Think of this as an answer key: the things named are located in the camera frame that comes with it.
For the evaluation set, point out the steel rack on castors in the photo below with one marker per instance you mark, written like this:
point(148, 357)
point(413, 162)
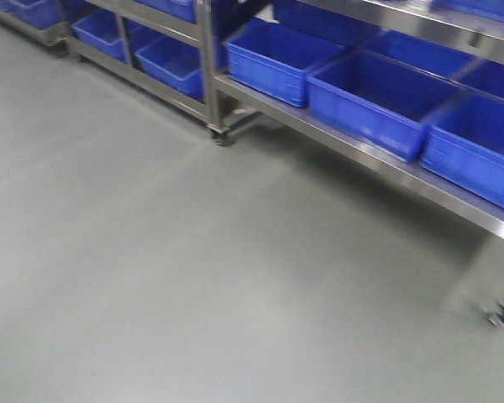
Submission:
point(208, 63)
point(403, 175)
point(46, 35)

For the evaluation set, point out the row of blue bins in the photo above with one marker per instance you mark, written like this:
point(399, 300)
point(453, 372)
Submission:
point(361, 92)

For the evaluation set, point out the blue plastic bin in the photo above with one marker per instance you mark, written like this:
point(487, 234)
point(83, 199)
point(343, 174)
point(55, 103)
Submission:
point(38, 12)
point(168, 8)
point(172, 67)
point(101, 35)
point(145, 33)

